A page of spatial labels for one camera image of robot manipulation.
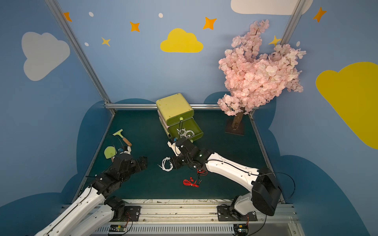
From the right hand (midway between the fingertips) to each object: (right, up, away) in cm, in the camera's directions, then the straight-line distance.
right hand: (172, 158), depth 77 cm
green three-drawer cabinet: (+1, +24, +13) cm, 28 cm away
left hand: (-18, -1, +3) cm, 18 cm away
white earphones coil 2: (+4, +13, +20) cm, 24 cm away
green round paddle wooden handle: (-45, 0, +21) cm, 50 cm away
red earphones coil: (+16, -10, +11) cm, 22 cm away
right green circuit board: (+35, -35, -4) cm, 50 cm away
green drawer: (+8, +24, +16) cm, 30 cm away
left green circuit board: (-27, -33, -5) cm, 43 cm away
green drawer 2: (+9, +18, +21) cm, 29 cm away
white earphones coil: (+9, +11, +20) cm, 25 cm away
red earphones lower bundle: (+10, -16, +7) cm, 20 cm away
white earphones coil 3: (-5, -4, +1) cm, 6 cm away
